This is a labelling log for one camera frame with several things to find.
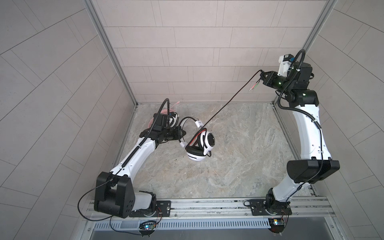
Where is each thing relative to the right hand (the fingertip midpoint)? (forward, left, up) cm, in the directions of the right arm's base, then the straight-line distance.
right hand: (261, 72), depth 70 cm
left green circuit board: (-52, +56, -41) cm, 87 cm away
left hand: (-12, +37, -26) cm, 47 cm away
